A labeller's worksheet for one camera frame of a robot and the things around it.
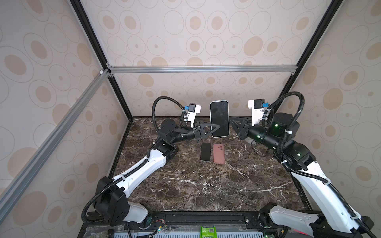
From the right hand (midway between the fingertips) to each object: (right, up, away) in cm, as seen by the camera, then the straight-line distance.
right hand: (233, 118), depth 59 cm
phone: (+1, -21, +39) cm, 44 cm away
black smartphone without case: (-8, -19, +41) cm, 46 cm away
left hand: (-5, -6, -4) cm, 9 cm away
